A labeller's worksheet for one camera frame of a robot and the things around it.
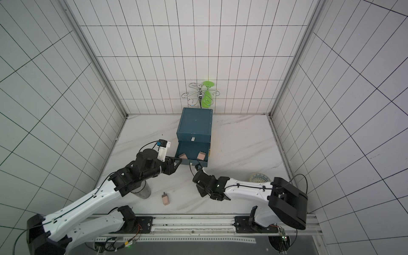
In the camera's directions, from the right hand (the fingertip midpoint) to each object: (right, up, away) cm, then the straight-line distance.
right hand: (197, 185), depth 83 cm
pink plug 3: (-16, -5, -4) cm, 18 cm away
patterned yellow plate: (+34, +4, +3) cm, 35 cm away
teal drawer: (-3, +17, +4) cm, 18 cm away
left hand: (-10, +14, -8) cm, 19 cm away
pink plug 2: (-8, +15, +4) cm, 18 cm away
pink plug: (+2, +16, +3) cm, 16 cm away
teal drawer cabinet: (-2, +29, -1) cm, 29 cm away
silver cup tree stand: (+1, +50, +9) cm, 51 cm away
